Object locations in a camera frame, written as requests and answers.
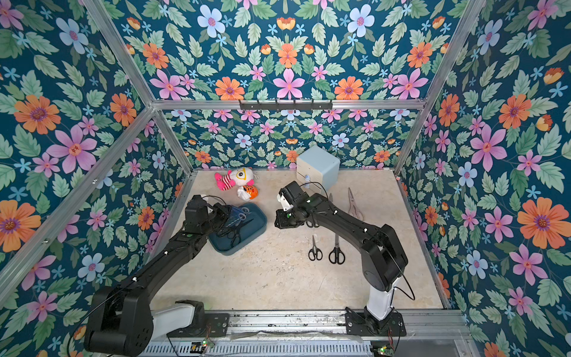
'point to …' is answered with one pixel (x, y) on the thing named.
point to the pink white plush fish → (240, 176)
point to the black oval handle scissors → (233, 233)
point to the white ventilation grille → (295, 349)
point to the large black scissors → (337, 255)
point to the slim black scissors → (315, 253)
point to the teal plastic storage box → (259, 216)
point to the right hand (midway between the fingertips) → (277, 222)
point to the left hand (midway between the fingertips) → (234, 203)
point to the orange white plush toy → (247, 193)
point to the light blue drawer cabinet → (317, 170)
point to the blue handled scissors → (242, 216)
